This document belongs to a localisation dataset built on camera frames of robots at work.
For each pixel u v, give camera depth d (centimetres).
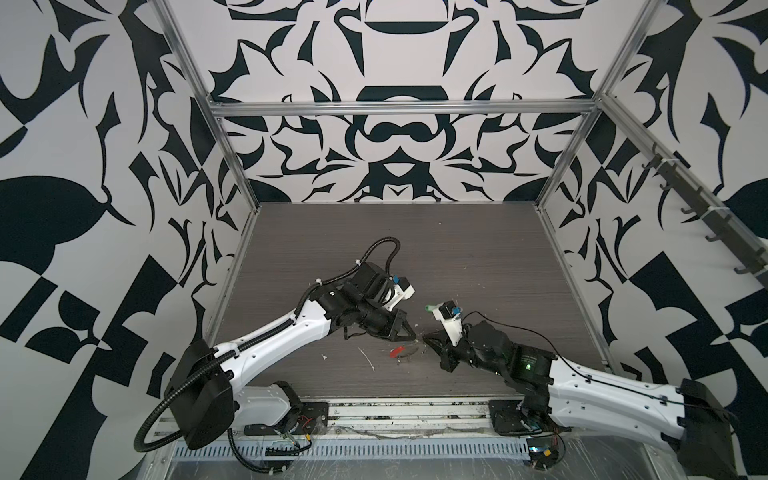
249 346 44
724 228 54
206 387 40
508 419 73
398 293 70
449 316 66
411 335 71
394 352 75
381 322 65
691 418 44
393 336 63
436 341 70
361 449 65
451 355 66
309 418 73
